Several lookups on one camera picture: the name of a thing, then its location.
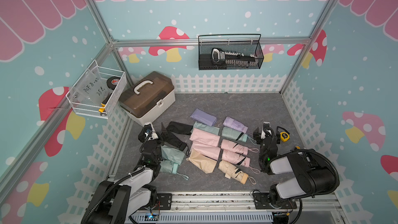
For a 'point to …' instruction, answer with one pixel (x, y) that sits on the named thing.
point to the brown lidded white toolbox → (147, 97)
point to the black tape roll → (112, 82)
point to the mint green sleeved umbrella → (236, 134)
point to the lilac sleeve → (203, 117)
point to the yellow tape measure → (284, 136)
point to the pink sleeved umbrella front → (232, 146)
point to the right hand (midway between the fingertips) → (267, 128)
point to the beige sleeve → (206, 164)
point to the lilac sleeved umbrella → (234, 124)
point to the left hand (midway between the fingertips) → (154, 127)
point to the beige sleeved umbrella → (231, 171)
